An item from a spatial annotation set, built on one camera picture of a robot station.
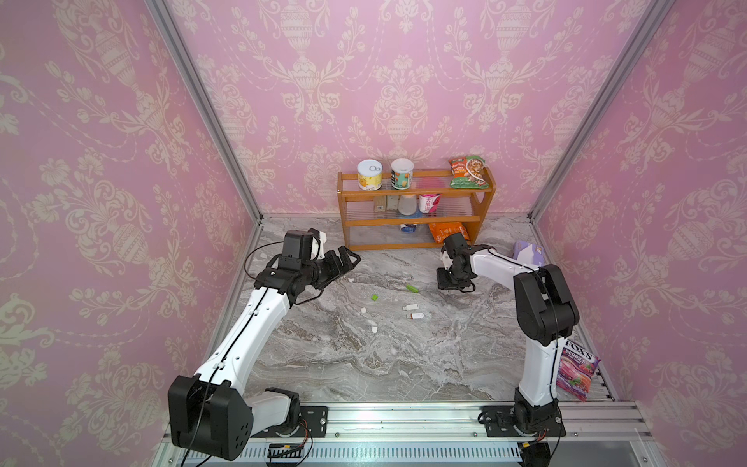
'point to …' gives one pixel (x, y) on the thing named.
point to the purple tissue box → (528, 253)
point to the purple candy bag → (576, 370)
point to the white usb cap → (374, 329)
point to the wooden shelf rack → (423, 216)
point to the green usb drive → (412, 288)
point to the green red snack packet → (467, 173)
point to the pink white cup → (429, 202)
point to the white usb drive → (410, 306)
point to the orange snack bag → (440, 231)
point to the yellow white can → (370, 174)
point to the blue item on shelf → (409, 229)
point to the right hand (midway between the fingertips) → (444, 283)
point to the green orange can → (401, 173)
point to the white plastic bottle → (407, 204)
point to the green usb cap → (374, 297)
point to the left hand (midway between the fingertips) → (352, 265)
